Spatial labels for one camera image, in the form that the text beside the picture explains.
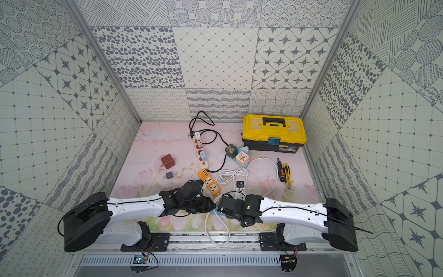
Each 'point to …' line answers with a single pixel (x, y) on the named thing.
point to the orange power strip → (208, 180)
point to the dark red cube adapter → (168, 161)
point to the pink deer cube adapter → (242, 158)
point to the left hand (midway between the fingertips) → (215, 205)
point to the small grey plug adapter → (168, 175)
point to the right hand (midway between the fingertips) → (237, 209)
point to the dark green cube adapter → (231, 150)
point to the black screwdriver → (281, 171)
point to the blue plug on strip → (203, 156)
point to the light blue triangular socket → (246, 166)
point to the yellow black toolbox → (280, 133)
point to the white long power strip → (199, 147)
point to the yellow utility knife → (287, 173)
